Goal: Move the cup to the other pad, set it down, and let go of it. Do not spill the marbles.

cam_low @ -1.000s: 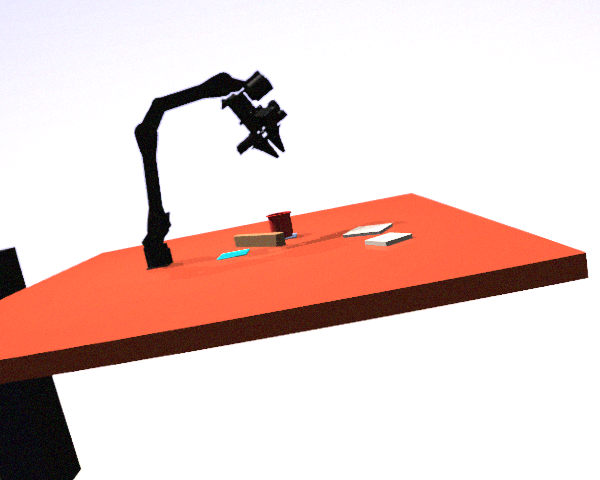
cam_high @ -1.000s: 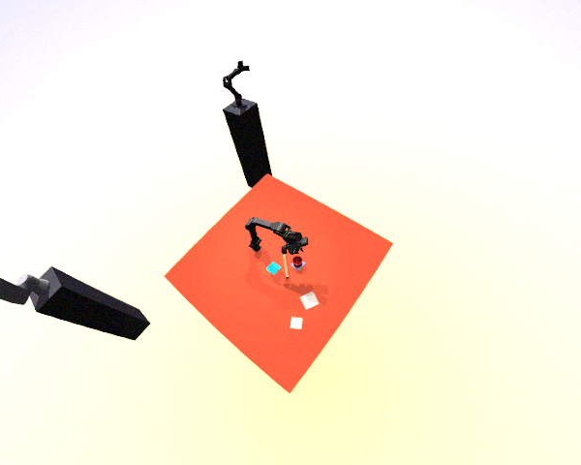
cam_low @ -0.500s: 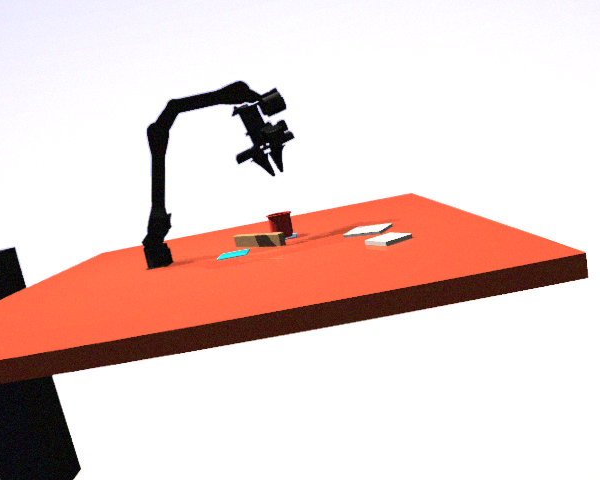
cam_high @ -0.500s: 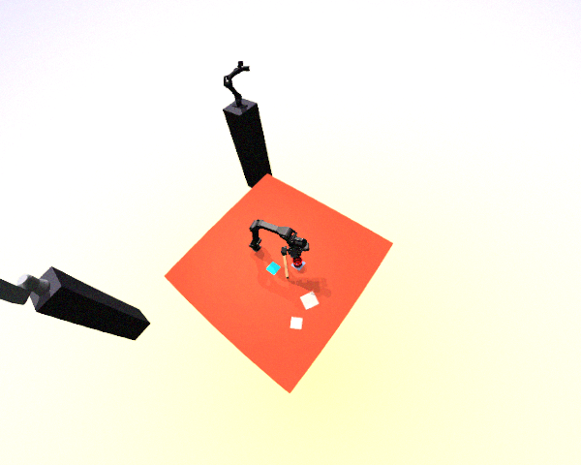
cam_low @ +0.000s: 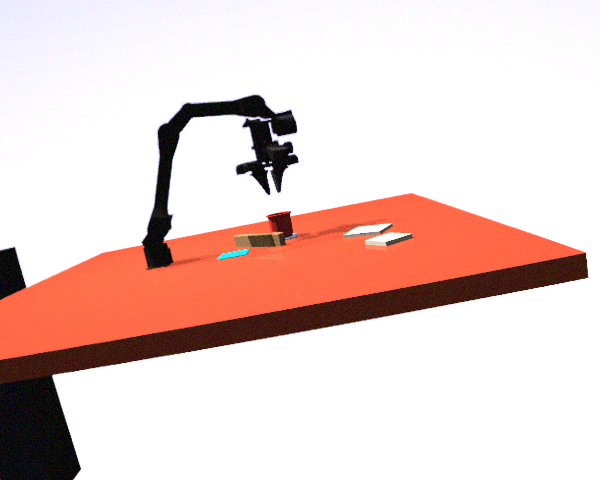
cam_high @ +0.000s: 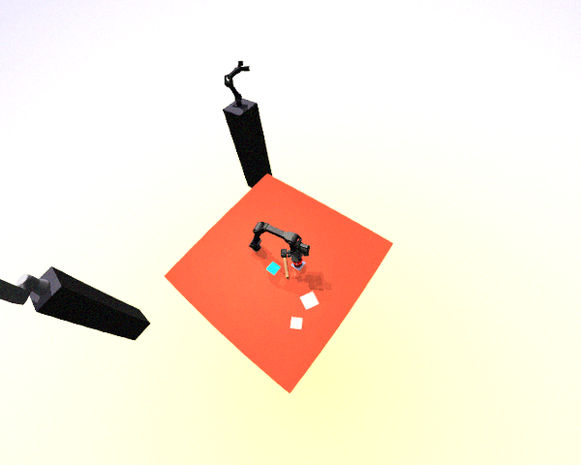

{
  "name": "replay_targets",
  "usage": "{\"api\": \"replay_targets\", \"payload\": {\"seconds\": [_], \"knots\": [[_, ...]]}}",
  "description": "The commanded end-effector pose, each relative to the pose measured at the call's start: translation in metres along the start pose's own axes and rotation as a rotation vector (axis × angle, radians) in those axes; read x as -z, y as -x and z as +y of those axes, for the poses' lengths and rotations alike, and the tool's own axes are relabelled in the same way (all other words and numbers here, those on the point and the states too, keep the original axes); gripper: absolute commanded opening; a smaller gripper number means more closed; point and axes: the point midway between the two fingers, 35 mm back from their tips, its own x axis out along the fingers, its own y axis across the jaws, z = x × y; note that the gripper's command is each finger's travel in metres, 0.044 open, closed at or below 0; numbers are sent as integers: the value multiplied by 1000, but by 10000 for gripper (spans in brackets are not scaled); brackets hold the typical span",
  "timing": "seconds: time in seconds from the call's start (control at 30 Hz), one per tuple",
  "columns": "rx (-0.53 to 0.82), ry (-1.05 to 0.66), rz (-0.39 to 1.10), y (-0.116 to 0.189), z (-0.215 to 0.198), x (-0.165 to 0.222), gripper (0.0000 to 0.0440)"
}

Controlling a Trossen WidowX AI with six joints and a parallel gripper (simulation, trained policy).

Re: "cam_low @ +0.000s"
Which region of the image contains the dark red translucent cup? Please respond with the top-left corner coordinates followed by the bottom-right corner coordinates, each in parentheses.
top-left (266, 211), bottom-right (293, 238)

